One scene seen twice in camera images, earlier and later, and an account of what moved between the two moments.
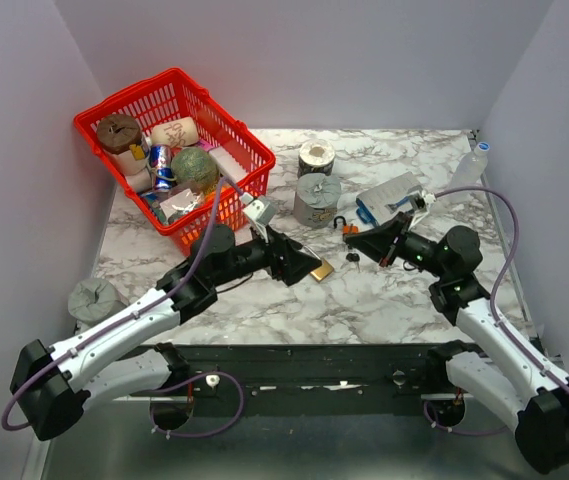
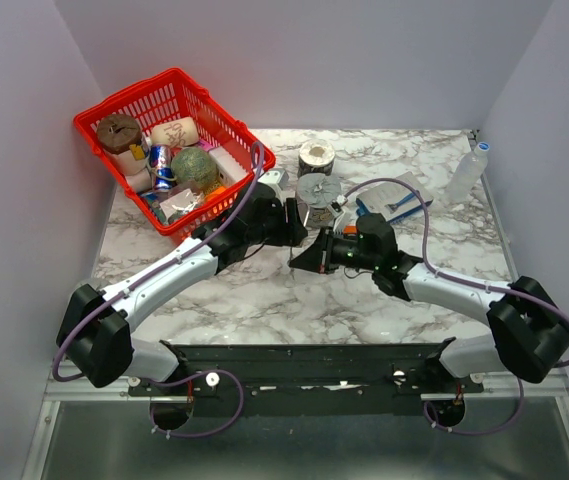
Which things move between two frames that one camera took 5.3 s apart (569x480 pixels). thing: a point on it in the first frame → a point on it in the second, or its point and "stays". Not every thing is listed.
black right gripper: x=379 y=243 → x=311 y=259
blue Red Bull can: x=162 y=173 stays
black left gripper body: x=276 y=263 → x=290 y=229
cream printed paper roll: x=178 y=132 stays
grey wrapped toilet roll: x=316 y=199 stays
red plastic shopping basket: x=181 y=160 stays
